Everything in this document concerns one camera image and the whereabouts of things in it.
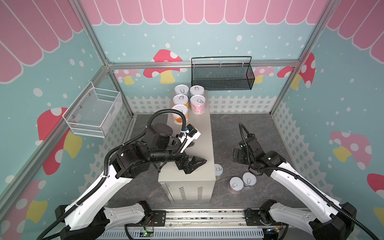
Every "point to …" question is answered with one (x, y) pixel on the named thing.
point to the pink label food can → (236, 184)
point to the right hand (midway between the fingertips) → (240, 154)
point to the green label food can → (218, 171)
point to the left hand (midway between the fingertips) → (196, 155)
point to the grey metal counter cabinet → (200, 186)
